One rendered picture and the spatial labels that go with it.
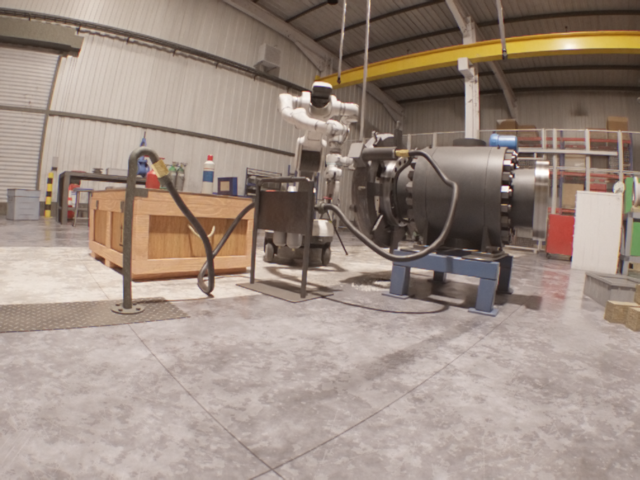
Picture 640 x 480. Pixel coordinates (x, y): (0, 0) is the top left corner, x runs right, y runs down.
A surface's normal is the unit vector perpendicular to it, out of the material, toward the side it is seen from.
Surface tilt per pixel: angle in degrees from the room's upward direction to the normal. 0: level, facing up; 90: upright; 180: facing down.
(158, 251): 90
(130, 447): 0
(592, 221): 90
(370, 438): 0
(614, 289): 90
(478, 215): 117
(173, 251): 90
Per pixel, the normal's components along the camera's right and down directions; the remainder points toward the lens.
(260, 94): 0.71, 0.11
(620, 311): -0.40, 0.03
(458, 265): -0.62, 0.00
